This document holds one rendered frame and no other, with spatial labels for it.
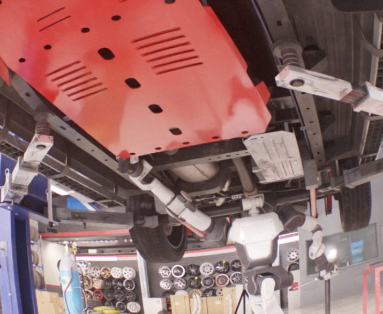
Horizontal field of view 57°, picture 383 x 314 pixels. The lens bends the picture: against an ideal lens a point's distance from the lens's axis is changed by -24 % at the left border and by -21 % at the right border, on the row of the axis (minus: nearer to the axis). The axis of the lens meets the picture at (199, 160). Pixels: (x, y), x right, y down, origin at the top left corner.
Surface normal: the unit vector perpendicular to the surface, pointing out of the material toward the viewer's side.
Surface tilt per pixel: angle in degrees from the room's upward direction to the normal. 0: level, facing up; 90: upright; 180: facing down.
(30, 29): 178
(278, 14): 170
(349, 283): 90
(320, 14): 180
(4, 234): 90
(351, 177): 90
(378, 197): 90
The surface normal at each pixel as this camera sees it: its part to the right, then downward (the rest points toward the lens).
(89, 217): 0.36, -0.33
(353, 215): -0.18, 0.54
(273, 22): 0.03, 0.88
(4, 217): -0.30, -0.29
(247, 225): -0.06, -0.29
